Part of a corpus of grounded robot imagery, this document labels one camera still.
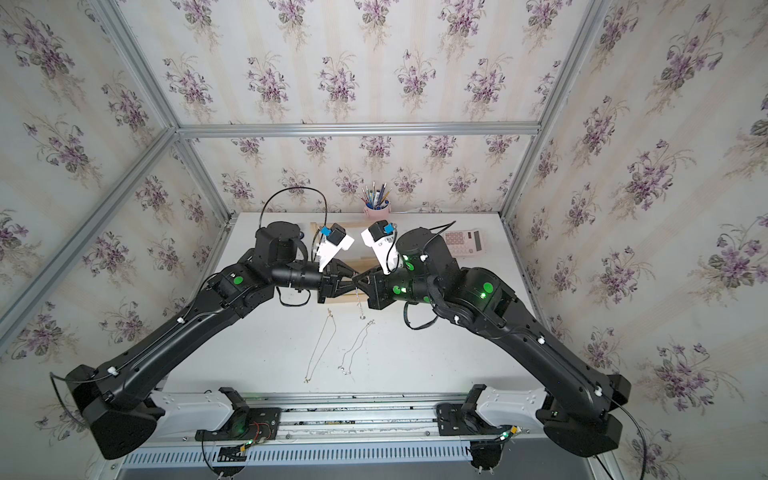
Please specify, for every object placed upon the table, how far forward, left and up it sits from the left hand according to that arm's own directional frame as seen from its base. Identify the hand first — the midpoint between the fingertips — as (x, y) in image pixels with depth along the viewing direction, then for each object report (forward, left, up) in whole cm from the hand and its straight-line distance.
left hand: (368, 285), depth 60 cm
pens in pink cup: (+52, -1, -23) cm, 57 cm away
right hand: (-1, +2, +3) cm, 4 cm away
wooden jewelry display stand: (-3, +5, 0) cm, 6 cm away
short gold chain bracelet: (+1, +2, -17) cm, 18 cm away
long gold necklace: (+1, +15, -34) cm, 37 cm away
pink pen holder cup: (+47, -1, -26) cm, 54 cm away
